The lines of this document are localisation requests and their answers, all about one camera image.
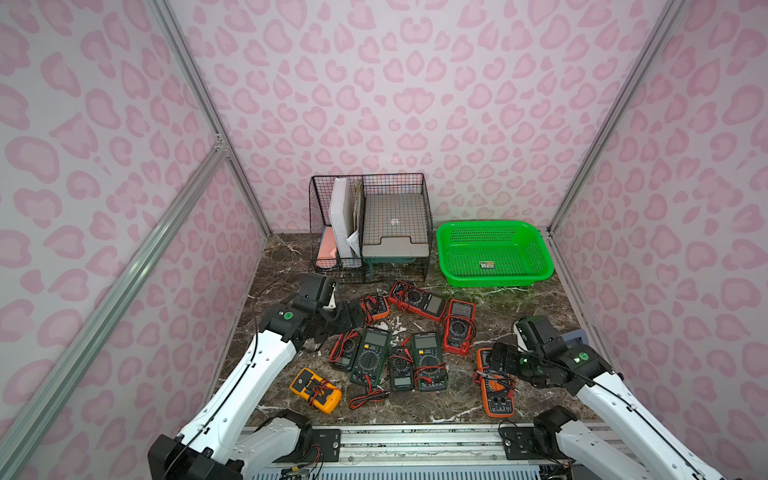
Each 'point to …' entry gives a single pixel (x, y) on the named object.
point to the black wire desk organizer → (367, 269)
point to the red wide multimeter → (418, 301)
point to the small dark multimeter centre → (401, 368)
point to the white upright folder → (341, 209)
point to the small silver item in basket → (487, 265)
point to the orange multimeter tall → (498, 386)
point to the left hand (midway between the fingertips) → (354, 315)
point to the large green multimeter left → (371, 356)
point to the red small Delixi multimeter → (459, 328)
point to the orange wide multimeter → (374, 307)
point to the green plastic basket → (493, 253)
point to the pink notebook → (328, 249)
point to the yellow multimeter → (322, 394)
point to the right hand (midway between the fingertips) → (499, 361)
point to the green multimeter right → (429, 371)
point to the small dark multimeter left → (344, 349)
